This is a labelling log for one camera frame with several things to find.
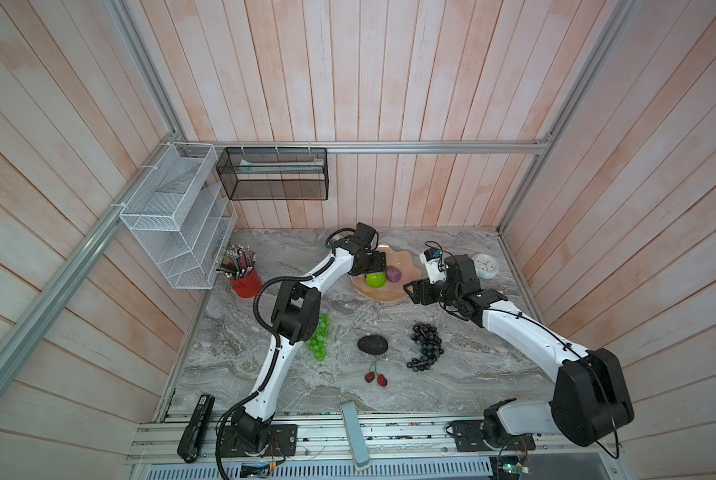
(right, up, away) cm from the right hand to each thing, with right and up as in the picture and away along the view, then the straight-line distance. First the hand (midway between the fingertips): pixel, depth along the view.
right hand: (414, 282), depth 87 cm
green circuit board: (+20, -43, -16) cm, 50 cm away
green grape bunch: (-28, -17, -2) cm, 33 cm away
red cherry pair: (-13, -26, -3) cm, 30 cm away
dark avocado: (-12, -18, -1) cm, 22 cm away
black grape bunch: (+4, -16, 0) cm, 16 cm away
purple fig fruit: (-4, +2, +14) cm, 15 cm away
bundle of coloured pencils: (-54, +6, +5) cm, 55 cm away
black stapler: (-58, -38, -14) cm, 71 cm away
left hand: (-9, +3, +15) cm, 18 cm away
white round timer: (+31, +4, +20) cm, 37 cm away
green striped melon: (-11, 0, +11) cm, 16 cm away
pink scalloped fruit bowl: (-6, -1, +15) cm, 16 cm away
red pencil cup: (-53, -2, +11) cm, 55 cm away
